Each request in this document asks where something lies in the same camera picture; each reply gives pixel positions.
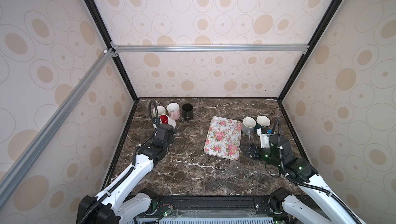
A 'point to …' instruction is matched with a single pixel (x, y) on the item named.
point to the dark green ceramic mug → (262, 121)
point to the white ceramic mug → (164, 118)
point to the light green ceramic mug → (161, 110)
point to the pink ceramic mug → (173, 110)
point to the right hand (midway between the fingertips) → (246, 146)
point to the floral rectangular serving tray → (223, 139)
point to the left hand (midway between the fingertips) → (169, 129)
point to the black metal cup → (187, 109)
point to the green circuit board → (168, 211)
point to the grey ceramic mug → (248, 124)
